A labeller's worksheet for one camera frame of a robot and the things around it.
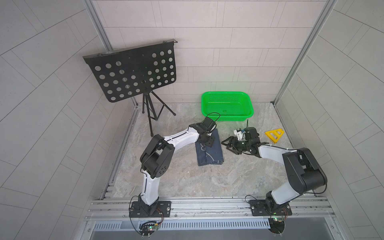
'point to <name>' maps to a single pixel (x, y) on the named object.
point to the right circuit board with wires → (276, 224)
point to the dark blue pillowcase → (206, 155)
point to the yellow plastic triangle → (274, 135)
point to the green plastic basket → (227, 106)
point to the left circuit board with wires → (149, 227)
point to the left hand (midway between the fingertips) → (211, 140)
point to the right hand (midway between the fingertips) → (224, 144)
